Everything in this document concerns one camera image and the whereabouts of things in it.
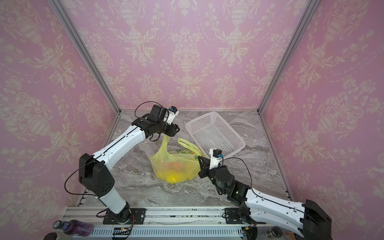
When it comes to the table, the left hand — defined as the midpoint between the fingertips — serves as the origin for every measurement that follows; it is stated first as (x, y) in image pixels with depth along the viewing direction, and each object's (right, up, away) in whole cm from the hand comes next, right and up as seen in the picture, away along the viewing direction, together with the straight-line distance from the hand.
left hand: (175, 127), depth 84 cm
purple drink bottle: (-39, -42, -22) cm, 61 cm away
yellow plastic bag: (+3, -19, -8) cm, 21 cm away
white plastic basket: (+23, -3, +24) cm, 33 cm away
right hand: (+13, -15, -11) cm, 22 cm away
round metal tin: (+44, -43, -23) cm, 65 cm away
